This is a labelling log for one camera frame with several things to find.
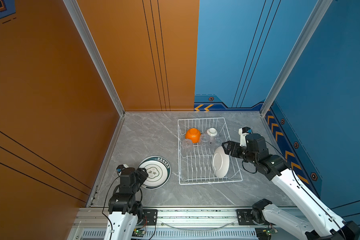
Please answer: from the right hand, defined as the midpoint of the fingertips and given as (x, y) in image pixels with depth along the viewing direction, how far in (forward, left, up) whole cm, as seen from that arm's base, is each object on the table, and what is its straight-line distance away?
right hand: (226, 145), depth 75 cm
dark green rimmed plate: (-5, +37, -19) cm, 42 cm away
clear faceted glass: (+11, +9, -11) cm, 18 cm away
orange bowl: (+18, +16, -14) cm, 28 cm away
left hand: (-7, +44, -13) cm, 46 cm away
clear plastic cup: (+11, +20, -16) cm, 28 cm away
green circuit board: (-34, +43, -22) cm, 59 cm away
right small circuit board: (-34, -19, -22) cm, 44 cm away
